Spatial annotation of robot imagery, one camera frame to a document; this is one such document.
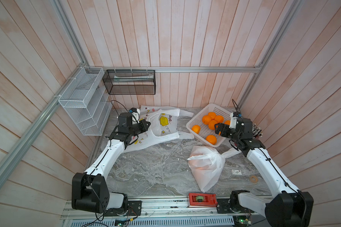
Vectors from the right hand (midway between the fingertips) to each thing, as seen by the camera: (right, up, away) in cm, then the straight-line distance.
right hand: (221, 125), depth 83 cm
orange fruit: (+4, +8, +28) cm, 29 cm away
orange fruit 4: (-11, -3, +18) cm, 21 cm away
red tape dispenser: (-14, -39, -11) cm, 43 cm away
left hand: (-42, 0, 0) cm, 42 cm away
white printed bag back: (-50, +11, +34) cm, 61 cm away
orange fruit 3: (-3, +4, +22) cm, 22 cm away
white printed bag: (-35, +1, +25) cm, 42 cm away
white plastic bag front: (-10, -22, -6) cm, 25 cm away
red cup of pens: (+22, -4, +1) cm, 22 cm away
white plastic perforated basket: (-5, -2, +25) cm, 25 cm away
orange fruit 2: (+7, +4, +23) cm, 24 cm away
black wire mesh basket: (-60, +32, +21) cm, 71 cm away
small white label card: (+10, -29, +2) cm, 31 cm away
